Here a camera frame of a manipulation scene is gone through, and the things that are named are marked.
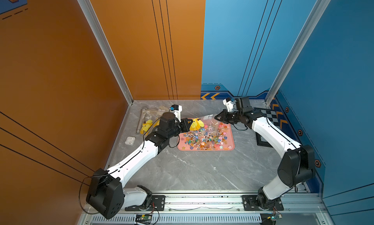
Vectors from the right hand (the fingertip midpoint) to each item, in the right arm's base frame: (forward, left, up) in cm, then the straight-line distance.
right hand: (216, 117), depth 84 cm
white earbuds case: (-5, +56, -20) cm, 59 cm away
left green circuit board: (-46, +38, -24) cm, 64 cm away
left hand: (-5, +13, +4) cm, 14 cm away
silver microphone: (+10, +52, -17) cm, 56 cm away
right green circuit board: (-46, -23, -22) cm, 56 cm away
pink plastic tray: (-5, +9, -18) cm, 21 cm away
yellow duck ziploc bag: (-4, +4, -2) cm, 6 cm away
